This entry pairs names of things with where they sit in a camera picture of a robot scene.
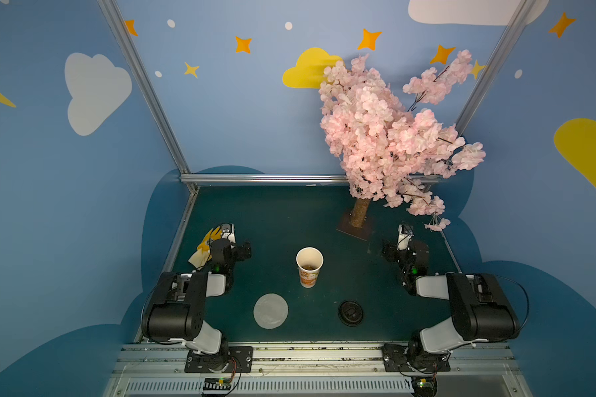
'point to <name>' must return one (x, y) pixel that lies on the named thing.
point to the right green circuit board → (425, 386)
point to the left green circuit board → (217, 384)
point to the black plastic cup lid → (350, 313)
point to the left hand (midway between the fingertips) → (235, 237)
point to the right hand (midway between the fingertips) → (399, 237)
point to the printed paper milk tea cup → (310, 261)
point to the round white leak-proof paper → (271, 311)
